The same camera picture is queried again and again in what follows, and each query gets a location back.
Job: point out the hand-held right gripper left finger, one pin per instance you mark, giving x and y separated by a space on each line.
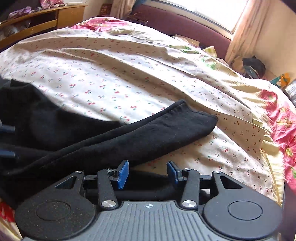
122 176

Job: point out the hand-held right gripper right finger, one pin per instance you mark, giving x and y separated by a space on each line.
172 171

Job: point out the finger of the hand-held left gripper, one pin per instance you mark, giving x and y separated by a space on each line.
7 153
7 129

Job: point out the black pants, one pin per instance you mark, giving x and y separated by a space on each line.
69 139

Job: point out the cherry print bed sheet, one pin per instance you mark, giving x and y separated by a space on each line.
115 81

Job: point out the grey bundle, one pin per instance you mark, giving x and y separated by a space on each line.
11 29

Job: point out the cream green print sheet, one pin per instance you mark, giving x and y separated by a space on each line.
208 64

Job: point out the pink floral quilt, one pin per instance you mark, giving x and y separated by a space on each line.
282 120

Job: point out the yellow checkered cloth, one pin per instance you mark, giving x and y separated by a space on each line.
210 52

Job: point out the wooden TV cabinet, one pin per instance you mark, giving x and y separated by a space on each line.
69 16

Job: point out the beige paper box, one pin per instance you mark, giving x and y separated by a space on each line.
187 39

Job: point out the colourful small box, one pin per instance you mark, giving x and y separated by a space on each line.
281 80

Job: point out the dark wooden board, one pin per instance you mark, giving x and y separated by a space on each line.
291 91

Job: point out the maroon headboard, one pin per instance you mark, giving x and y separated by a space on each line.
185 25

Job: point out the red box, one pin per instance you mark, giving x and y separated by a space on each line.
106 10

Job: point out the dark handbag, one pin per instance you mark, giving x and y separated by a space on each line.
136 19

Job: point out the beige curtain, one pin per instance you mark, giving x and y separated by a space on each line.
122 9
247 34

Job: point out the window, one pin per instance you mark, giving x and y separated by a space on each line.
219 11

